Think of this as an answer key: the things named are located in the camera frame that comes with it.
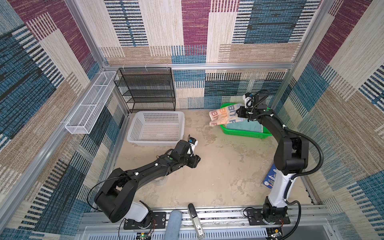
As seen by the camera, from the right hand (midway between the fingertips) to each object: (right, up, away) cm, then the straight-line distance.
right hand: (237, 111), depth 96 cm
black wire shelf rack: (-61, +17, +13) cm, 65 cm away
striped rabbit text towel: (-7, -2, +3) cm, 8 cm away
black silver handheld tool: (-26, -53, -26) cm, 64 cm away
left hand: (-25, -26, -9) cm, 37 cm away
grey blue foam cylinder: (-37, -54, -27) cm, 71 cm away
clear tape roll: (-46, -39, -14) cm, 61 cm away
